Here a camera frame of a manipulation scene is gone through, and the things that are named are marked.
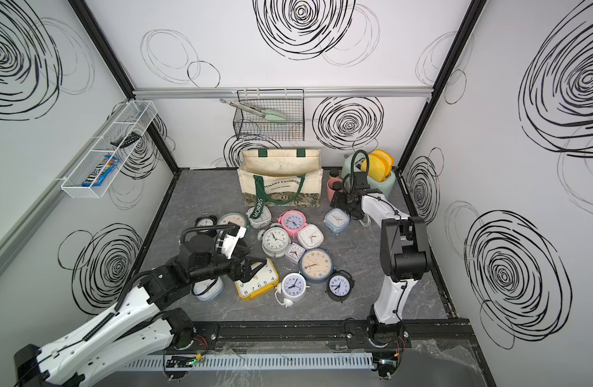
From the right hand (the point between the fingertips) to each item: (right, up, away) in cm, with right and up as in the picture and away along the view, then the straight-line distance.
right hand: (344, 205), depth 97 cm
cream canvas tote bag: (-26, +11, -7) cm, 29 cm away
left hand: (-31, -14, -27) cm, 43 cm away
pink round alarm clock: (-21, -7, +2) cm, 22 cm away
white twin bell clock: (-28, -13, -6) cm, 31 cm away
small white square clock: (-20, -18, -8) cm, 28 cm away
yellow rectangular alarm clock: (-31, -25, -15) cm, 42 cm away
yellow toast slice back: (+16, +18, -3) cm, 25 cm away
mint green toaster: (+16, +8, -3) cm, 18 cm away
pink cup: (-6, +6, +2) cm, 8 cm away
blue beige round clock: (-12, -21, -11) cm, 27 cm away
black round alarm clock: (-5, -27, -15) cm, 31 cm away
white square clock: (-34, -7, -1) cm, 34 cm away
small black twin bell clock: (-56, -6, -1) cm, 57 cm away
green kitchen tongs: (-29, +36, -4) cm, 46 cm away
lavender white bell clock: (-21, -27, -16) cm, 38 cm away
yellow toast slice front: (+12, +15, -4) cm, 19 cm away
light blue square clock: (-3, -6, +2) cm, 7 cm away
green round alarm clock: (-46, -6, +2) cm, 46 cm away
